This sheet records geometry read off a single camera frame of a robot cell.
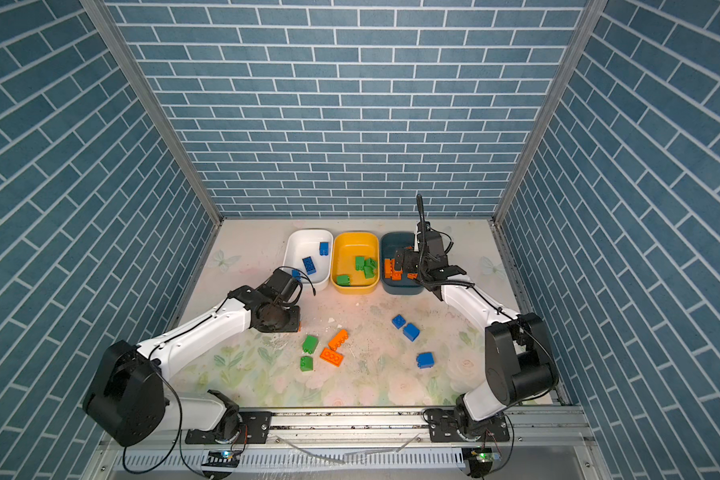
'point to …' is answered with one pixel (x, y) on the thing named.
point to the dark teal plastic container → (390, 242)
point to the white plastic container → (313, 251)
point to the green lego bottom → (306, 363)
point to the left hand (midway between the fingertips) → (296, 322)
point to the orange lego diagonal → (338, 339)
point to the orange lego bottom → (331, 356)
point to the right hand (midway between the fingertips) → (408, 249)
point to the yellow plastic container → (344, 248)
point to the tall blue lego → (309, 265)
